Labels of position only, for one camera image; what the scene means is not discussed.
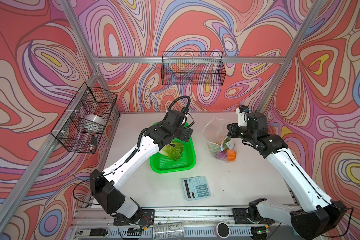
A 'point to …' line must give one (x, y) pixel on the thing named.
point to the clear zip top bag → (219, 144)
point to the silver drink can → (172, 231)
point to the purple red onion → (221, 155)
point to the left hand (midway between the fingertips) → (183, 126)
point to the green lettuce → (174, 152)
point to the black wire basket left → (81, 125)
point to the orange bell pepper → (231, 154)
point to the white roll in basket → (94, 121)
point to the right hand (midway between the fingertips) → (228, 129)
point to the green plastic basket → (160, 163)
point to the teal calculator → (196, 187)
